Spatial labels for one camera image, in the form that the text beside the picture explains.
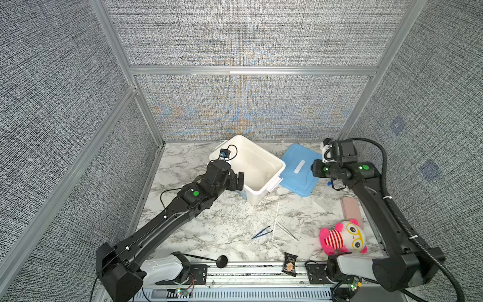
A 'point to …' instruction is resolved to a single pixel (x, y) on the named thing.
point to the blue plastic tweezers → (261, 231)
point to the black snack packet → (289, 263)
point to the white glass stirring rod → (275, 221)
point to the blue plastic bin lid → (298, 176)
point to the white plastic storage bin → (261, 170)
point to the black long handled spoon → (221, 261)
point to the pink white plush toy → (347, 236)
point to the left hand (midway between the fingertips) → (234, 172)
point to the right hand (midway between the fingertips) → (317, 165)
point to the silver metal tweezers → (290, 233)
